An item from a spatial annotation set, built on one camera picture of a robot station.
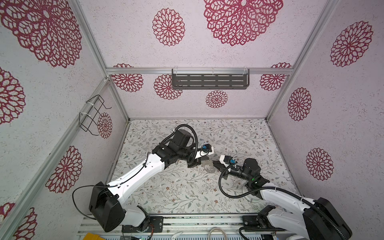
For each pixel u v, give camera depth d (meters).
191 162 0.59
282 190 0.53
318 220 0.41
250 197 0.59
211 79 0.96
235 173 0.68
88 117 0.75
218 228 0.72
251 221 0.74
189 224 0.75
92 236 0.69
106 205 0.39
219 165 0.71
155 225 0.73
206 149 0.59
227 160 0.62
